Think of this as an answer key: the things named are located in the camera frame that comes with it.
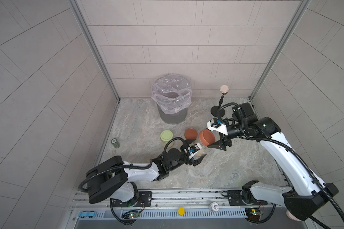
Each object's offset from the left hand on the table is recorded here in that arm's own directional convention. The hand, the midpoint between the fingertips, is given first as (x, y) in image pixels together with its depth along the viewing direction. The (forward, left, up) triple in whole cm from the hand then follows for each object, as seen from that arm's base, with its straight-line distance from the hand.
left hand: (202, 146), depth 74 cm
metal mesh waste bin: (+29, +17, -16) cm, 37 cm away
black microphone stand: (+37, -15, -13) cm, 42 cm away
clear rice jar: (-5, 0, +7) cm, 8 cm away
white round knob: (-25, -4, -9) cm, 27 cm away
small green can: (+7, +50, -10) cm, 52 cm away
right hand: (0, -1, +12) cm, 12 cm away
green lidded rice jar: (+10, +20, -7) cm, 23 cm away
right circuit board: (-27, -24, -15) cm, 40 cm away
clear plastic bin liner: (+37, +16, +3) cm, 40 cm away
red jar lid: (-2, 0, +13) cm, 13 cm away
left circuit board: (-28, +34, -14) cm, 46 cm away
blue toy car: (-28, +54, -13) cm, 62 cm away
